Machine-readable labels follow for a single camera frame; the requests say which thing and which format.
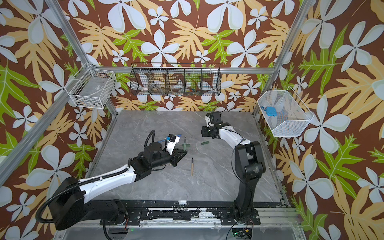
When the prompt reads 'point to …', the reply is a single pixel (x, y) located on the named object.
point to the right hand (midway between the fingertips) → (204, 130)
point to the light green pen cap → (204, 143)
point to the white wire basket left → (93, 89)
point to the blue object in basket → (271, 111)
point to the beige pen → (192, 167)
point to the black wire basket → (175, 78)
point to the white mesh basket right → (293, 116)
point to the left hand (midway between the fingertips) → (187, 150)
